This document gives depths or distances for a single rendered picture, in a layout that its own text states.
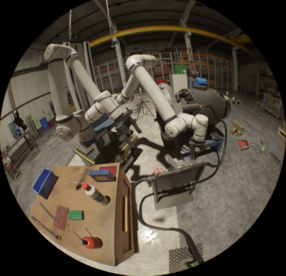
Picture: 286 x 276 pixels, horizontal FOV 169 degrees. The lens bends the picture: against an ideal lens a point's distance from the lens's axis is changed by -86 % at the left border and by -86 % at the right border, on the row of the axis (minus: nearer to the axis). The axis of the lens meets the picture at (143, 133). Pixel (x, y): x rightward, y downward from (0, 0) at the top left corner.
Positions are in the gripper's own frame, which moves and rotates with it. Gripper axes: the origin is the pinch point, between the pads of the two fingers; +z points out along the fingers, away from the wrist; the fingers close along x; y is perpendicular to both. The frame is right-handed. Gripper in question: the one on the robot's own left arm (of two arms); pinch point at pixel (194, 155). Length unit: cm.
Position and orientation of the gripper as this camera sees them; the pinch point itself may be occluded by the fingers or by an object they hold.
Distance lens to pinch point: 83.8
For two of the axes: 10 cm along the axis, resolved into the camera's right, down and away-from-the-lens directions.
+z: 1.6, 8.4, 5.3
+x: 9.0, 1.0, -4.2
